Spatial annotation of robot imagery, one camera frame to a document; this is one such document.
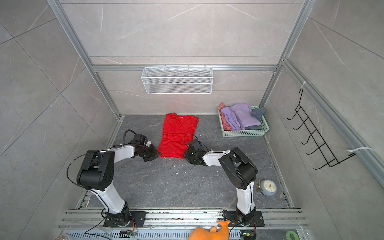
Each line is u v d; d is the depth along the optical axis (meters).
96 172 0.49
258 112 1.08
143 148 0.82
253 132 1.04
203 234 0.64
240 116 1.09
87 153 0.52
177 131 1.11
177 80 1.01
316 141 0.66
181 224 0.73
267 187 0.80
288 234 0.69
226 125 1.04
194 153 0.76
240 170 0.51
